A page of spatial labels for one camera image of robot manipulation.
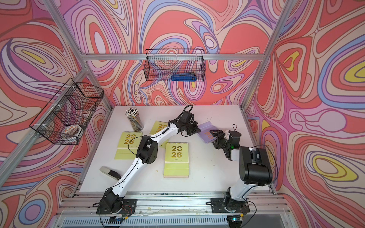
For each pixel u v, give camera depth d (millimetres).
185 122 868
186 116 870
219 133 859
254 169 466
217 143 848
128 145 664
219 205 734
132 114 908
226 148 755
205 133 990
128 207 730
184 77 821
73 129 705
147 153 703
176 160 867
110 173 803
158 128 1046
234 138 745
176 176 844
